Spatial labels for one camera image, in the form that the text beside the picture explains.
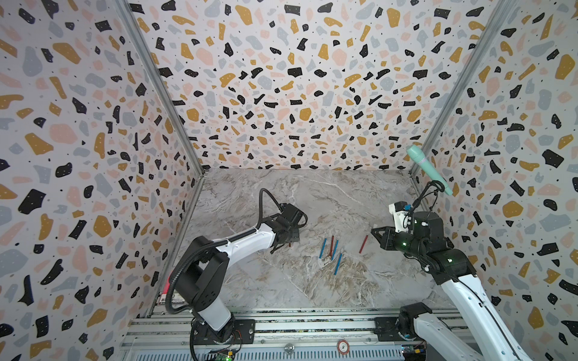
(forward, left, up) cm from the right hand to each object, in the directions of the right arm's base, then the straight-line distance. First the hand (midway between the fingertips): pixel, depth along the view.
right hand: (377, 231), depth 73 cm
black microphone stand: (+20, -24, 0) cm, 31 cm away
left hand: (+8, +27, -15) cm, 31 cm away
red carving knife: (+4, +30, -17) cm, 35 cm away
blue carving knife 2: (0, +10, -22) cm, 24 cm away
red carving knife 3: (+7, -1, -23) cm, 24 cm away
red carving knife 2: (+6, +12, -22) cm, 26 cm away
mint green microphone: (+25, -16, +12) cm, 31 cm away
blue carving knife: (+6, +16, -23) cm, 29 cm away
